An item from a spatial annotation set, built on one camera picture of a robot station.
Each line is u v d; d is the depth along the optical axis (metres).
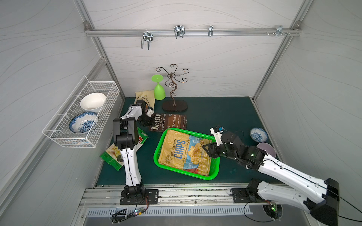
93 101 0.72
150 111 0.98
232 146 0.54
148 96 1.16
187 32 0.80
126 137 0.59
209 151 0.66
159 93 0.93
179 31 0.76
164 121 1.04
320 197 0.40
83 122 0.65
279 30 0.77
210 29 0.72
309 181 0.43
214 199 0.73
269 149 0.88
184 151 0.82
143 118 0.90
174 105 1.15
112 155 0.88
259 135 0.97
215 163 0.78
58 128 0.57
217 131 0.65
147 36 0.78
